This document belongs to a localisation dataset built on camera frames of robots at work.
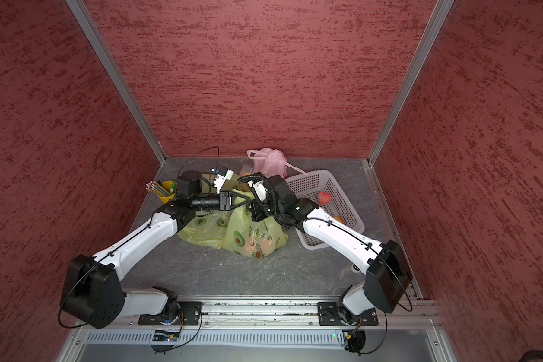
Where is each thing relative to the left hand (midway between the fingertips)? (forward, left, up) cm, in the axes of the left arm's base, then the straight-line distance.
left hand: (247, 205), depth 74 cm
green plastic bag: (-6, +4, -7) cm, 10 cm away
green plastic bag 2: (+2, +20, -23) cm, 31 cm away
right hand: (0, 0, -4) cm, 4 cm away
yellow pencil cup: (+15, +38, -13) cm, 43 cm away
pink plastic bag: (+28, -7, -8) cm, 30 cm away
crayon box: (+36, +6, -22) cm, 42 cm away
